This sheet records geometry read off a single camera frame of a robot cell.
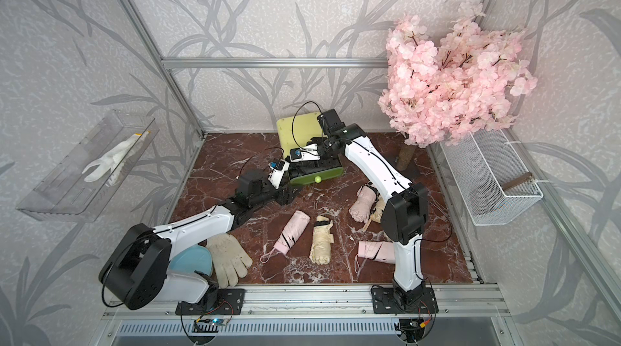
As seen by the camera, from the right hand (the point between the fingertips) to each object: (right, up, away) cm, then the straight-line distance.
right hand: (309, 152), depth 86 cm
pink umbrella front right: (+24, -33, -5) cm, 41 cm away
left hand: (-4, -11, -1) cm, 12 cm away
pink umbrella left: (-7, -29, -1) cm, 30 cm away
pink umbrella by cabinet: (+21, -19, +6) cm, 29 cm away
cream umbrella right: (+25, -23, +2) cm, 34 cm away
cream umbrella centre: (+5, -30, -3) cm, 31 cm away
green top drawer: (0, -7, -3) cm, 7 cm away
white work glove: (-27, -37, -4) cm, 46 cm away
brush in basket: (+57, -8, -22) cm, 62 cm away
